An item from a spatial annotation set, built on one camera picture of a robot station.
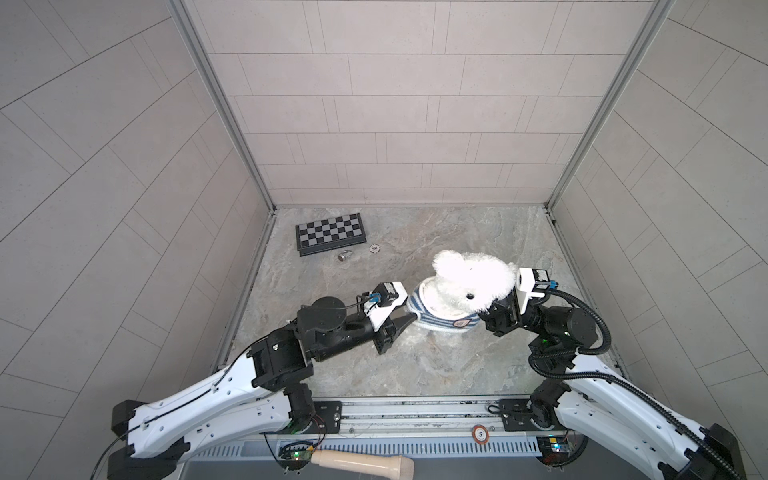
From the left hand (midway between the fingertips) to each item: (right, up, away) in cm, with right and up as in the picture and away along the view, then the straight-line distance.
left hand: (421, 312), depth 56 cm
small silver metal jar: (-23, +7, +45) cm, 51 cm away
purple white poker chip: (-13, +9, +49) cm, 51 cm away
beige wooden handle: (-6, -34, +7) cm, 36 cm away
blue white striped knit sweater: (+3, -2, 0) cm, 3 cm away
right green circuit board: (+31, -35, +12) cm, 48 cm away
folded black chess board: (-28, +14, +47) cm, 57 cm away
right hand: (+8, +2, -3) cm, 9 cm away
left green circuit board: (-27, -34, +9) cm, 45 cm away
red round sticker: (+15, -32, +13) cm, 38 cm away
